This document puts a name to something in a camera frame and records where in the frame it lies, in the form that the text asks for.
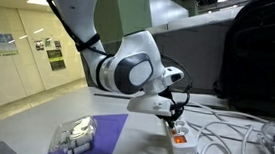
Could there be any white switched power strip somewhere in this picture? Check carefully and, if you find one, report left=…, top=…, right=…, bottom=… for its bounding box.
left=161, top=118, right=202, bottom=154

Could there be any white plug adapter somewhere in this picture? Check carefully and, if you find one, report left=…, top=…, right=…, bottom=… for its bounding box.
left=71, top=141, right=93, bottom=154
left=74, top=132, right=94, bottom=147

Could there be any thin white cable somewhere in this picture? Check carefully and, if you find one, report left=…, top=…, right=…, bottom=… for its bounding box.
left=181, top=100, right=270, bottom=142

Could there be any thick white power cord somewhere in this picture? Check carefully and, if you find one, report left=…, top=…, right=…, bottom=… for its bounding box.
left=185, top=118, right=275, bottom=154

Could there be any black backpack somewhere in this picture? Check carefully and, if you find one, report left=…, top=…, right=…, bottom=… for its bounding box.
left=211, top=0, right=275, bottom=119

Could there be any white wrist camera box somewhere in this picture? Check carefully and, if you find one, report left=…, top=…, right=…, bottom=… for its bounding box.
left=125, top=92, right=175, bottom=118

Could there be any grey desk partition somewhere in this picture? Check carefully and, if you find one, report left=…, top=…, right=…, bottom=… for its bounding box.
left=76, top=13, right=237, bottom=100

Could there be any white coiled cable in bag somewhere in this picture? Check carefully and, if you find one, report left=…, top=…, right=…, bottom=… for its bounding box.
left=69, top=115, right=94, bottom=141

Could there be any small wall photo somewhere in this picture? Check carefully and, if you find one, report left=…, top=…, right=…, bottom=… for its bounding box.
left=53, top=40, right=63, bottom=50
left=43, top=37, right=53, bottom=48
left=32, top=39, right=46, bottom=52

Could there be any clear plastic bag with adapters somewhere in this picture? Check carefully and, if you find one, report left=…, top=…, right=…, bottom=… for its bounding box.
left=47, top=112, right=99, bottom=154

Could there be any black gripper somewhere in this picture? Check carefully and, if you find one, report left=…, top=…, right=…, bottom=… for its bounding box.
left=163, top=89, right=188, bottom=131

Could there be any blue and green wall poster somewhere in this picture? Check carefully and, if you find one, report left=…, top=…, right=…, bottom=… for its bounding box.
left=0, top=32, right=21, bottom=58

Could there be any dark green wall poster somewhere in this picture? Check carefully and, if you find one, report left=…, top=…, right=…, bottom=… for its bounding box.
left=45, top=47, right=69, bottom=73

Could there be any green pillar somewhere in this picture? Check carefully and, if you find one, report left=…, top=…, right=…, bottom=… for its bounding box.
left=91, top=0, right=155, bottom=50

